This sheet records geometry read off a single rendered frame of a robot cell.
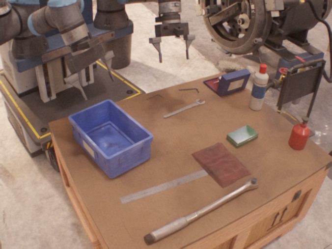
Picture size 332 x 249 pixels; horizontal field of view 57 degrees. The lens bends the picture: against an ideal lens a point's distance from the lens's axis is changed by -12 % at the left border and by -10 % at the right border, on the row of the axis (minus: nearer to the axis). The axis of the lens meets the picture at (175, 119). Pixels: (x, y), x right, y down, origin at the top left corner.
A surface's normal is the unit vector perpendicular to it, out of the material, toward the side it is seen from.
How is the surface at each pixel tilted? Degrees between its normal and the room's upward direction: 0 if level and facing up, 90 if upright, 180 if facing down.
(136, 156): 90
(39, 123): 0
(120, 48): 93
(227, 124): 0
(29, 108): 0
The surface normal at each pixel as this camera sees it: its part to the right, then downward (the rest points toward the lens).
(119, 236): 0.05, -0.79
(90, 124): 0.66, 0.48
